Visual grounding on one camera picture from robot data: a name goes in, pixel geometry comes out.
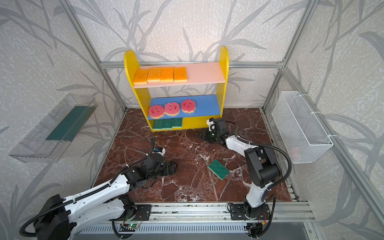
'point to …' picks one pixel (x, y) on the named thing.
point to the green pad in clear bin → (73, 124)
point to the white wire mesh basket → (303, 136)
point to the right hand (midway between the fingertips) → (198, 131)
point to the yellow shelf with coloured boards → (182, 96)
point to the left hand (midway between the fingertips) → (174, 161)
